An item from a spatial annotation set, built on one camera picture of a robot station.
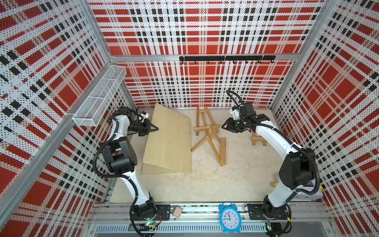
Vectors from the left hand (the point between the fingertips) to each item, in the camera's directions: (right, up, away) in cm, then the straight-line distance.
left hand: (158, 128), depth 88 cm
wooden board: (+6, -12, +5) cm, 14 cm away
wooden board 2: (-6, -25, +1) cm, 26 cm away
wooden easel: (+32, -8, -9) cm, 34 cm away
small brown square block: (+14, -41, -15) cm, 46 cm away
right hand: (+41, +1, -3) cm, 41 cm away
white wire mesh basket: (-43, +12, +2) cm, 44 cm away
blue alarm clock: (+40, -43, -18) cm, 62 cm away
